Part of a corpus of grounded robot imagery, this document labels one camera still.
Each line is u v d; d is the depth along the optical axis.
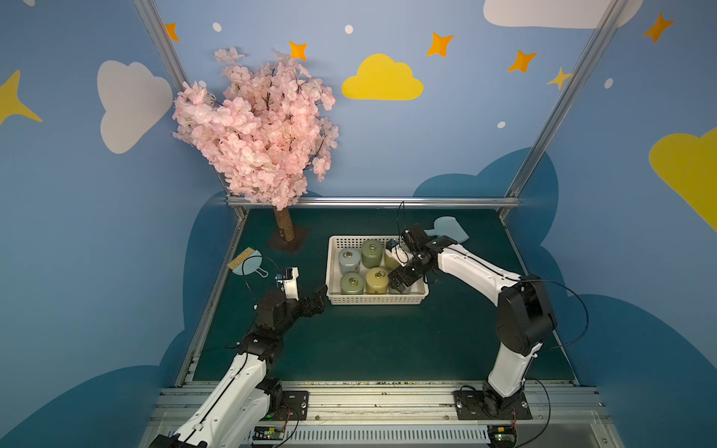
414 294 0.97
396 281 0.82
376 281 0.90
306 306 0.73
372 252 0.98
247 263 1.02
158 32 0.72
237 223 1.23
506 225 1.25
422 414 0.74
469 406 0.74
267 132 0.72
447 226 1.16
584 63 0.78
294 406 0.74
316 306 0.73
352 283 0.89
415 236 0.73
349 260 0.96
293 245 1.10
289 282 0.72
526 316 0.49
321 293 0.74
